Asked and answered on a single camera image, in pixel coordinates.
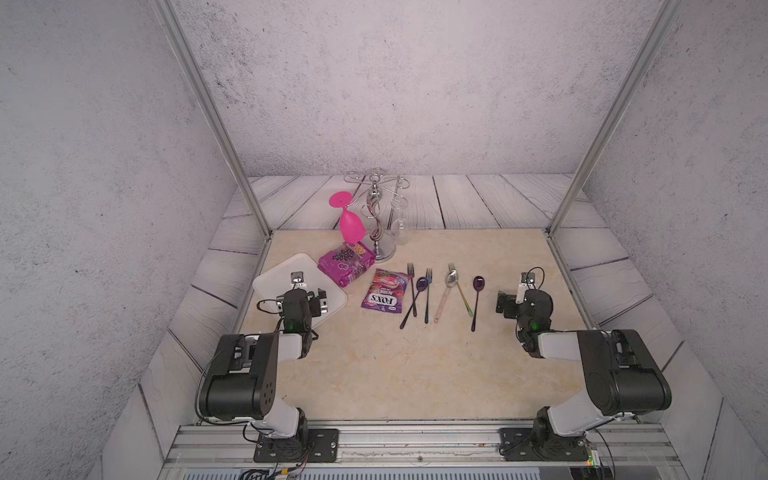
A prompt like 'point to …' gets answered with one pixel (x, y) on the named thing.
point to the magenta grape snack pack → (346, 262)
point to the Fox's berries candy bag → (386, 291)
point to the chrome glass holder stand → (382, 193)
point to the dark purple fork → (411, 274)
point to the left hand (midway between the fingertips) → (307, 290)
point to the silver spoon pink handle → (452, 278)
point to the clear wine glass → (400, 227)
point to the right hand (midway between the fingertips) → (520, 291)
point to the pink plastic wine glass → (352, 230)
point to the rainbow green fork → (452, 267)
